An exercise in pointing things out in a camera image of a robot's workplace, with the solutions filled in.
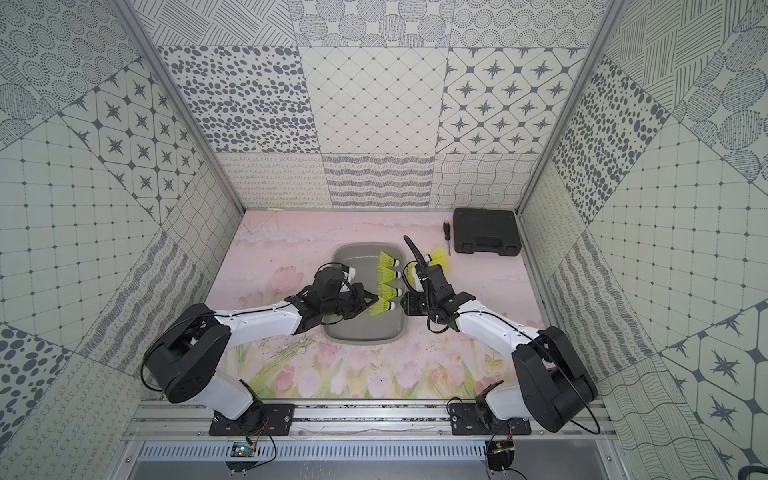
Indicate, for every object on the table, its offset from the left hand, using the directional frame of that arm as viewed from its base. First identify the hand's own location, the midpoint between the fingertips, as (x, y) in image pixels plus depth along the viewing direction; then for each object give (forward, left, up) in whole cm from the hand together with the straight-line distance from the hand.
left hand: (389, 303), depth 82 cm
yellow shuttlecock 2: (+14, +2, -7) cm, 16 cm away
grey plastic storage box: (-2, 0, -11) cm, 11 cm away
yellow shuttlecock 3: (+8, +1, -7) cm, 11 cm away
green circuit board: (-33, +35, -13) cm, 50 cm away
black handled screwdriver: (+39, -21, -10) cm, 45 cm away
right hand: (+3, -6, -6) cm, 9 cm away
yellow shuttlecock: (+20, +3, -7) cm, 21 cm away
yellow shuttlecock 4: (+2, +2, -6) cm, 6 cm away
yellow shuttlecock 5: (+23, -17, -8) cm, 29 cm away
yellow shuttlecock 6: (+7, -6, +5) cm, 11 cm away
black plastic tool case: (+39, -38, -12) cm, 56 cm away
